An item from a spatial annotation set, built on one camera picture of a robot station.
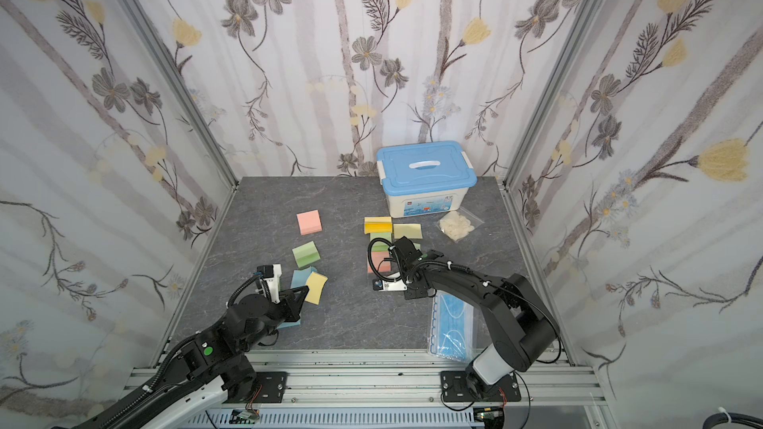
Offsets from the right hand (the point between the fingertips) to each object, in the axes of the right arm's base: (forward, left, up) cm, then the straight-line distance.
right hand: (416, 270), depth 90 cm
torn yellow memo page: (+19, +1, -8) cm, 20 cm away
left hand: (-11, +28, +10) cm, 32 cm away
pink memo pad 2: (-4, +12, +12) cm, 17 cm away
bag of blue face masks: (-16, -10, -3) cm, 19 cm away
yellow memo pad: (+21, +13, -8) cm, 26 cm away
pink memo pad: (+20, +38, -7) cm, 44 cm away
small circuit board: (-38, +42, -4) cm, 57 cm away
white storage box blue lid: (+32, -3, +6) cm, 33 cm away
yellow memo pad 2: (-9, +28, +8) cm, 31 cm away
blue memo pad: (-1, +37, -7) cm, 38 cm away
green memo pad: (+7, +37, -6) cm, 38 cm away
